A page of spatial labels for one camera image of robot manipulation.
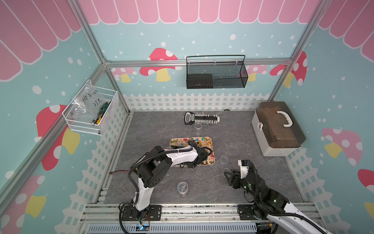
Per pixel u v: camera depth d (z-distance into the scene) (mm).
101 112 726
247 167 694
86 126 654
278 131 908
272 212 554
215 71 940
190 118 1149
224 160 923
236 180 685
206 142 1024
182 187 759
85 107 694
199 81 895
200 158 678
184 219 737
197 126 968
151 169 499
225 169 893
